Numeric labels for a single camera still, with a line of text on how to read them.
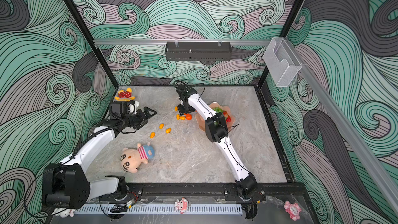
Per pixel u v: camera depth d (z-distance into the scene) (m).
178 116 1.00
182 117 1.00
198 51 0.95
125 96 1.07
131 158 0.76
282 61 0.79
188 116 1.00
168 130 0.95
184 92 0.80
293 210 0.66
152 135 0.92
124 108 0.67
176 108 1.06
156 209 0.70
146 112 0.74
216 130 0.67
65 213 0.66
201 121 0.97
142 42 1.97
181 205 0.67
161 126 0.97
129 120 0.70
